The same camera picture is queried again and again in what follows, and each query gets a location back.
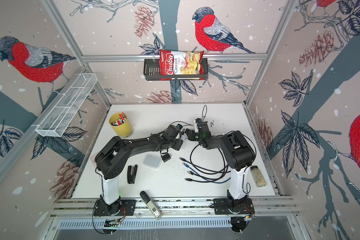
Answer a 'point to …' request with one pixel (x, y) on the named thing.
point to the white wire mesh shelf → (56, 119)
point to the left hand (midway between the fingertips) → (178, 141)
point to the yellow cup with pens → (120, 121)
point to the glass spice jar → (258, 176)
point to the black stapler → (131, 173)
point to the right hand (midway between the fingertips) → (188, 135)
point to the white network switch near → (152, 161)
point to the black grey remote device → (153, 209)
